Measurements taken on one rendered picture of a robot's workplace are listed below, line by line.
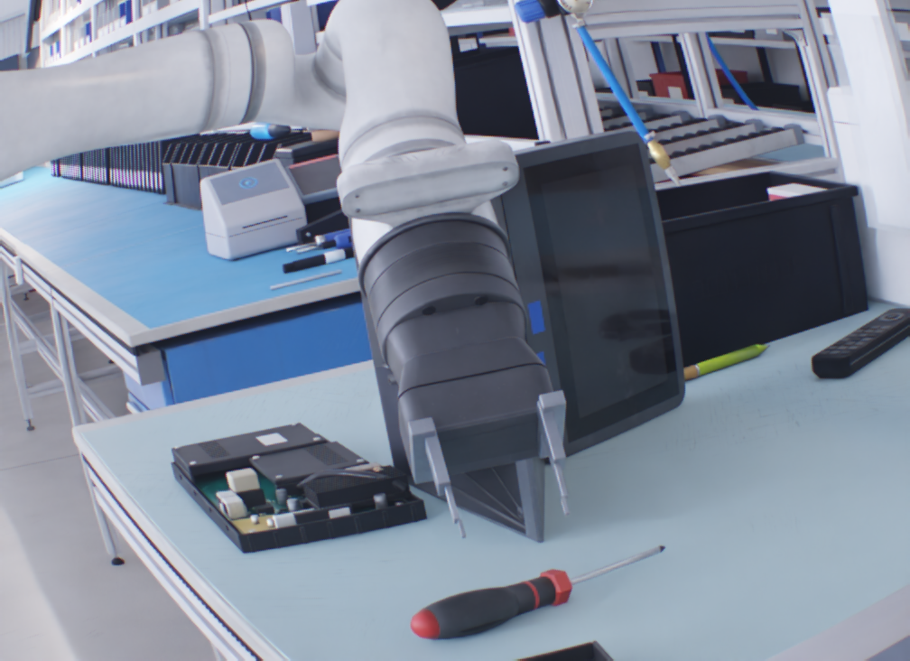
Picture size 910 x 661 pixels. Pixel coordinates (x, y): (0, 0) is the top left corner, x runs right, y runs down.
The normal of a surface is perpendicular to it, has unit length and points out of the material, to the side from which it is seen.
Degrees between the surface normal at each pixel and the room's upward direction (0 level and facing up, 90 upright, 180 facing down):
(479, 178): 135
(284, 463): 0
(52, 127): 99
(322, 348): 90
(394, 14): 63
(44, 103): 84
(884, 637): 30
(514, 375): 45
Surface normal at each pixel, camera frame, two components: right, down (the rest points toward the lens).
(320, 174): 0.04, -0.77
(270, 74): 0.47, 0.25
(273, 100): 0.50, 0.67
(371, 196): 0.22, 0.79
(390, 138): -0.29, -0.51
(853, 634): -0.22, -0.97
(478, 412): -0.02, -0.58
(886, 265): -0.93, 0.22
